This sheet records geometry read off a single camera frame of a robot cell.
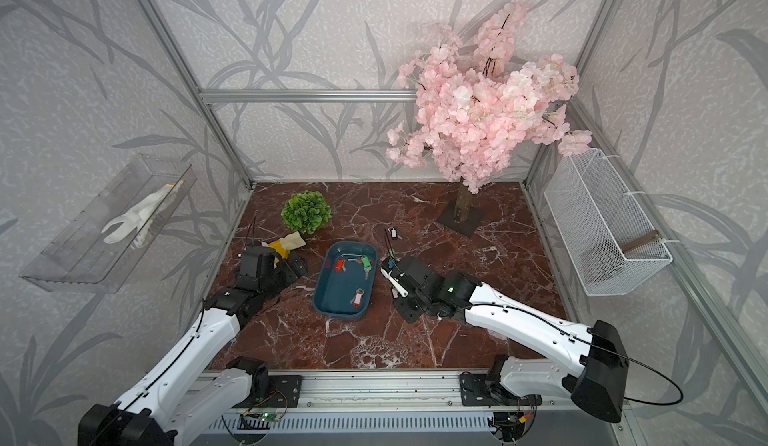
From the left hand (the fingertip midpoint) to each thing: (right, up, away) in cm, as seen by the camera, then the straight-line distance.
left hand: (297, 266), depth 83 cm
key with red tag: (+16, -11, +6) cm, 20 cm away
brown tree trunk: (+50, +18, +18) cm, 56 cm away
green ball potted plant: (-1, +15, +10) cm, 18 cm away
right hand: (+29, -6, -8) cm, 31 cm away
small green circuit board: (-2, -33, -13) cm, 36 cm away
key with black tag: (+26, +8, +22) cm, 35 cm away
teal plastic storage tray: (+12, -6, +10) cm, 16 cm away
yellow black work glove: (-10, +4, +16) cm, 19 cm away
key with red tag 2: (+9, -2, +13) cm, 16 cm away
